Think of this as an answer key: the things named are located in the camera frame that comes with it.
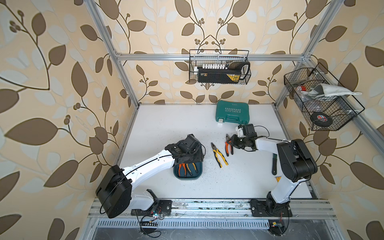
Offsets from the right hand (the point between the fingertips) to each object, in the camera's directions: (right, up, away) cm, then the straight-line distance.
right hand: (228, 142), depth 98 cm
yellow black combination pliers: (-9, -5, -4) cm, 11 cm away
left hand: (-18, -6, -17) cm, 26 cm away
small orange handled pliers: (-29, -12, -11) cm, 33 cm away
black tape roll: (+40, +15, -26) cm, 50 cm away
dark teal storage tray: (-27, -16, -12) cm, 33 cm away
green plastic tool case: (+3, +21, +13) cm, 25 cm away
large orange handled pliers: (-1, -1, -2) cm, 3 cm away
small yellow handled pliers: (-26, -14, -11) cm, 31 cm away
